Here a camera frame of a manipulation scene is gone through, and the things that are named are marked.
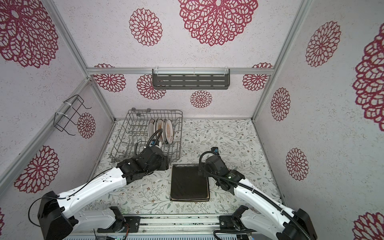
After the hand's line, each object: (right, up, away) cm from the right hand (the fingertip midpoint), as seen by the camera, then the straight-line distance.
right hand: (205, 163), depth 81 cm
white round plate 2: (-29, +22, +14) cm, 39 cm away
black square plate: (-10, -11, +2) cm, 16 cm away
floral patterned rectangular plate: (-9, -17, -2) cm, 19 cm away
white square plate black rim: (-2, -18, -3) cm, 18 cm away
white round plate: (-33, +20, +15) cm, 42 cm away
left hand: (-22, +1, -2) cm, 22 cm away
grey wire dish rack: (-46, +21, +36) cm, 61 cm away
